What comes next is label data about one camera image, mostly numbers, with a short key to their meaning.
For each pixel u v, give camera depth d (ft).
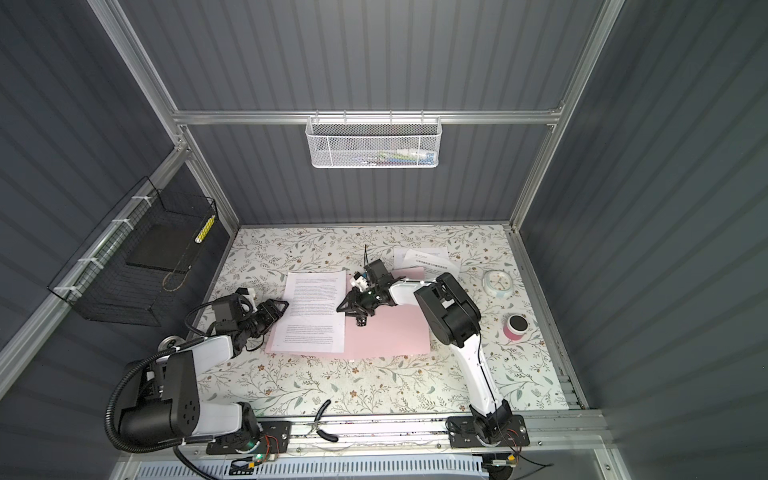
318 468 2.53
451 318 1.92
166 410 1.41
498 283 3.26
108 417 1.29
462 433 2.39
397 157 3.05
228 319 2.32
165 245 2.48
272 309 2.71
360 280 3.15
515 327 2.84
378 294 2.65
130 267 2.38
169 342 2.47
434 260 3.58
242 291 2.77
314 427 2.47
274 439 2.37
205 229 2.69
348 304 2.98
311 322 3.09
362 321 3.07
